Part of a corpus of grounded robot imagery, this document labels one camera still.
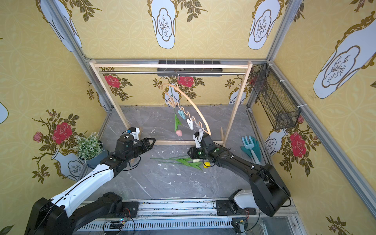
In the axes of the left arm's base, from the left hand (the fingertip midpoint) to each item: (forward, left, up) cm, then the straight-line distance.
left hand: (155, 140), depth 82 cm
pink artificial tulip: (+10, -12, +3) cm, 16 cm away
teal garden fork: (+3, -60, -14) cm, 61 cm away
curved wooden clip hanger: (0, -20, +17) cm, 26 cm away
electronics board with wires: (-37, +15, -14) cm, 42 cm away
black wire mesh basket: (+13, -72, +12) cm, 74 cm away
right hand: (-5, -19, -8) cm, 21 cm away
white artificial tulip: (-6, -17, -15) cm, 23 cm away
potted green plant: (-4, +34, 0) cm, 35 cm away
